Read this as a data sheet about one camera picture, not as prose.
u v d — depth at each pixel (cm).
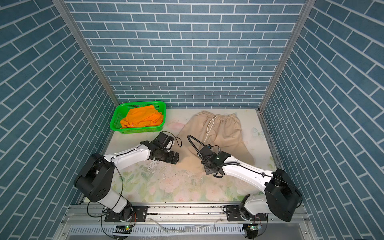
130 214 71
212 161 61
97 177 46
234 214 74
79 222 72
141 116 108
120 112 112
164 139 73
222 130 104
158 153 68
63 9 71
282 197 41
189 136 73
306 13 72
